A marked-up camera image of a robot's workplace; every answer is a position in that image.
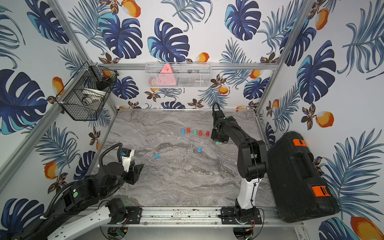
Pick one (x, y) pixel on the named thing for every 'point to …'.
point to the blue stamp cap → (157, 156)
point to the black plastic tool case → (300, 193)
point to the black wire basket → (88, 76)
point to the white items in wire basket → (92, 97)
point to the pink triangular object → (166, 77)
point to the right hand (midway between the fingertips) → (218, 138)
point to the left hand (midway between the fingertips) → (139, 163)
